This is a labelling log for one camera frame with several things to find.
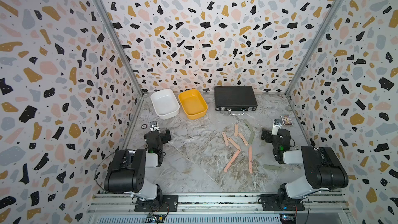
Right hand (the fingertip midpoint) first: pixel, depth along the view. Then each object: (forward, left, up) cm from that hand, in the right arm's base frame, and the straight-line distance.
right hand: (273, 128), depth 95 cm
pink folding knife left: (-4, +29, -5) cm, 30 cm away
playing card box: (+10, -13, -5) cm, 17 cm away
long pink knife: (-18, +15, -6) cm, 25 cm away
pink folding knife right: (-4, +18, -6) cm, 19 cm away
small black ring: (+3, +82, -4) cm, 82 cm away
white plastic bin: (+23, +73, -4) cm, 76 cm away
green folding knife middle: (-3, +13, -6) cm, 14 cm away
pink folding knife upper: (+2, +22, -5) cm, 23 cm away
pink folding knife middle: (-7, +24, -6) cm, 26 cm away
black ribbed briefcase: (+24, +21, 0) cm, 32 cm away
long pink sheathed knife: (-18, +25, -5) cm, 31 cm away
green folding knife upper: (+6, +13, -6) cm, 15 cm away
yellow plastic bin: (+22, +52, -4) cm, 56 cm away
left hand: (-4, +69, +2) cm, 69 cm away
